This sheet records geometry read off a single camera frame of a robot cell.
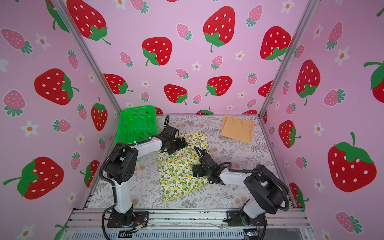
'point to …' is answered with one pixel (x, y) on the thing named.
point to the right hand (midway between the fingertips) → (196, 169)
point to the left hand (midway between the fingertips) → (185, 147)
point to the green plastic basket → (136, 124)
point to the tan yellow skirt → (237, 128)
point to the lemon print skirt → (176, 169)
